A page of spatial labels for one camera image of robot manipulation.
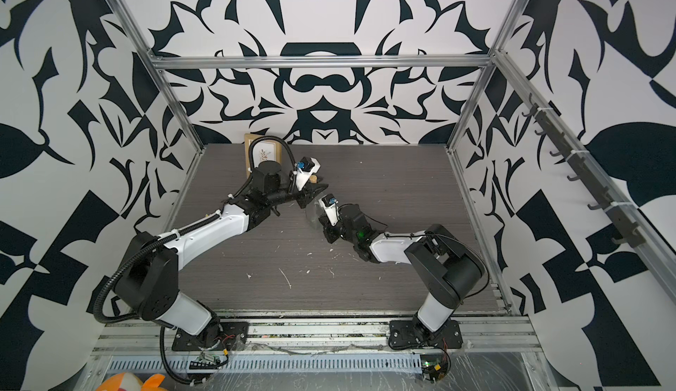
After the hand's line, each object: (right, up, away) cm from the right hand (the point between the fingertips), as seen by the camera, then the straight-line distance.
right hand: (320, 214), depth 89 cm
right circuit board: (+32, -38, -18) cm, 53 cm away
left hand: (+1, +13, -8) cm, 15 cm away
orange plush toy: (-43, -35, -27) cm, 62 cm away
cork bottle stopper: (-1, +12, -15) cm, 19 cm away
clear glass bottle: (-2, +1, -3) cm, 4 cm away
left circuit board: (-30, -38, -17) cm, 51 cm away
